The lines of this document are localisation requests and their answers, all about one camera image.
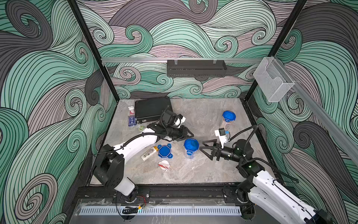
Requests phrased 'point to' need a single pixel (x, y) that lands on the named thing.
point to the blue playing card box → (132, 121)
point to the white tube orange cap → (149, 153)
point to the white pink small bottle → (131, 112)
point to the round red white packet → (164, 164)
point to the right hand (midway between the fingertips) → (200, 148)
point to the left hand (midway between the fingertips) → (192, 135)
